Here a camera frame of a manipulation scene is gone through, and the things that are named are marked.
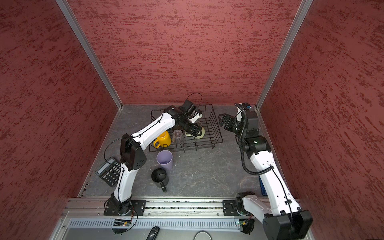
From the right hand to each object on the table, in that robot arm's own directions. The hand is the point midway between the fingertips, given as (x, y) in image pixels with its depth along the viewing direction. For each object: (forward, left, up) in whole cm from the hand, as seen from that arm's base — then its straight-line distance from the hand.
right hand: (224, 120), depth 74 cm
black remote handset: (-44, +35, -23) cm, 61 cm away
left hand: (+2, +16, -14) cm, 21 cm away
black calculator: (-15, +66, -25) cm, 72 cm away
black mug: (-19, +36, -26) cm, 49 cm away
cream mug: (-1, +13, -13) cm, 19 cm away
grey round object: (-45, +13, -28) cm, 55 cm away
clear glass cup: (+3, +27, -18) cm, 32 cm away
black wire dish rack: (+7, +4, -28) cm, 29 cm away
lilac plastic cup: (-11, +33, -21) cm, 40 cm away
